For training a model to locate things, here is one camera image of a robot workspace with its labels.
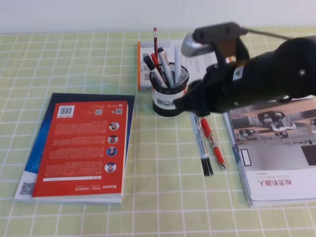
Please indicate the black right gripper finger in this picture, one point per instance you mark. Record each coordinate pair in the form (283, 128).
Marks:
(193, 85)
(185, 103)

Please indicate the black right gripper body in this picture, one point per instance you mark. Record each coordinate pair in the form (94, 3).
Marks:
(221, 92)

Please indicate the black capped whiteboard marker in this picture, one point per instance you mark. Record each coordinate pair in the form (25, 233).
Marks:
(202, 150)

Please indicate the red gel pen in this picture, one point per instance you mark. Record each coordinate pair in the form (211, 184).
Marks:
(209, 135)

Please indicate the black mesh pen holder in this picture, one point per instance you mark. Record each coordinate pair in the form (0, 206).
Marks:
(163, 98)

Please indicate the white pen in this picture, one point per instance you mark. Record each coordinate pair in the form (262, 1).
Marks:
(177, 57)

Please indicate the red capped pen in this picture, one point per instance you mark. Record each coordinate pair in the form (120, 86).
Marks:
(156, 63)

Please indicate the white marker black end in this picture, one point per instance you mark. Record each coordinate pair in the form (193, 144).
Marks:
(166, 67)

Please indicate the black capped white marker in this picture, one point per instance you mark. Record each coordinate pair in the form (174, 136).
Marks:
(156, 77)

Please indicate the red and black pencil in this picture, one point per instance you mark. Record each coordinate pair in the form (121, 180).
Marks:
(155, 42)

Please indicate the white robotics book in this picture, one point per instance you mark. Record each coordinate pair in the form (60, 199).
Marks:
(265, 118)

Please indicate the red cover book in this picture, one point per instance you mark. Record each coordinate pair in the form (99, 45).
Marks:
(84, 154)

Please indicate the blue cover book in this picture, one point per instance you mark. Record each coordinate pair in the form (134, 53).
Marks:
(26, 184)

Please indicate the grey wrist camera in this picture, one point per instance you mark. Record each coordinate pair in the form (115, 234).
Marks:
(223, 39)

